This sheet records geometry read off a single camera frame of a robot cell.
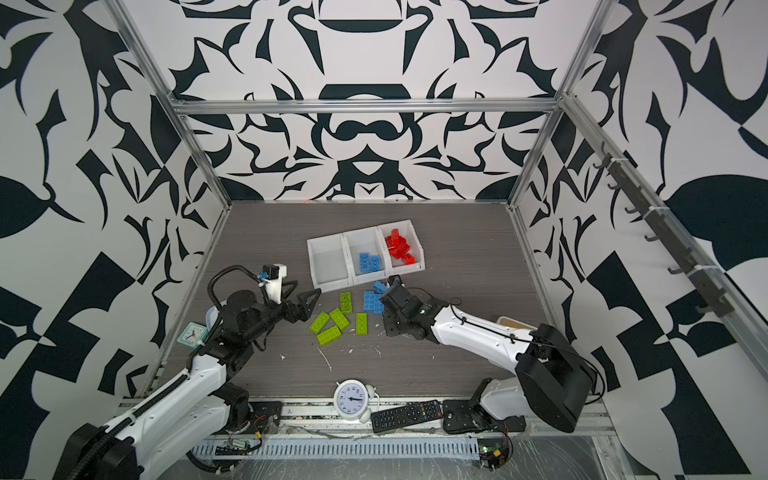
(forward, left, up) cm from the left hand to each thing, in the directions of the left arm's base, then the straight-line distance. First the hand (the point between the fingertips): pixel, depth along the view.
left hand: (307, 281), depth 79 cm
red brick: (+15, -29, -13) cm, 35 cm away
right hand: (-6, -22, -11) cm, 25 cm away
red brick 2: (+23, -25, -12) cm, 36 cm away
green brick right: (-5, -13, -17) cm, 22 cm away
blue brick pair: (+2, -17, -16) cm, 23 cm away
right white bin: (+12, -24, -12) cm, 29 cm away
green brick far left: (-5, -1, -16) cm, 17 cm away
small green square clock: (-8, +34, -15) cm, 38 cm away
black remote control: (-29, -25, -15) cm, 41 cm away
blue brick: (+16, -14, -15) cm, 26 cm away
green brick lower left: (-9, -4, -16) cm, 18 cm away
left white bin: (+16, -3, -16) cm, 23 cm away
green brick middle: (-4, -7, -15) cm, 17 cm away
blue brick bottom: (+15, -18, -15) cm, 27 cm away
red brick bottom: (+19, -27, -14) cm, 35 cm away
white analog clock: (-26, -11, -14) cm, 31 cm away
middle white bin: (+22, -12, -11) cm, 27 cm away
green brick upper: (+1, -9, -15) cm, 18 cm away
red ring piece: (+20, -25, -11) cm, 34 cm away
